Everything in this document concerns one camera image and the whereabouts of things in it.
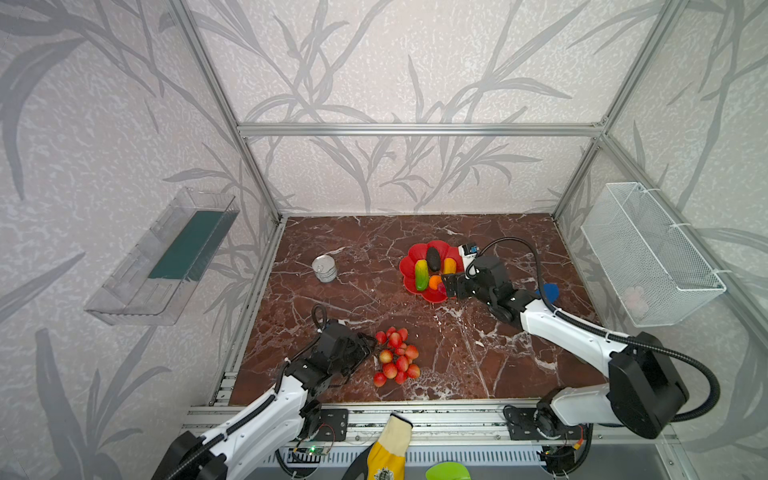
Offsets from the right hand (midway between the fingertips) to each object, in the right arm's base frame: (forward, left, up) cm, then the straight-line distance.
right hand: (456, 263), depth 87 cm
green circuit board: (-44, +37, -14) cm, 59 cm away
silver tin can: (+6, +42, -10) cm, 44 cm away
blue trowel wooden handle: (-1, -34, -16) cm, 38 cm away
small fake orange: (+1, +5, -11) cm, 13 cm away
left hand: (-18, +23, -11) cm, 31 cm away
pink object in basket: (-15, -42, +5) cm, 45 cm away
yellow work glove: (-45, +19, -12) cm, 50 cm away
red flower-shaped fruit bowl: (+14, +10, -12) cm, 21 cm away
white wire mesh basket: (-15, -39, +18) cm, 45 cm away
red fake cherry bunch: (-24, +18, -10) cm, 31 cm away
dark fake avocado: (+10, +5, -11) cm, 16 cm away
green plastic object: (-48, +6, -14) cm, 50 cm away
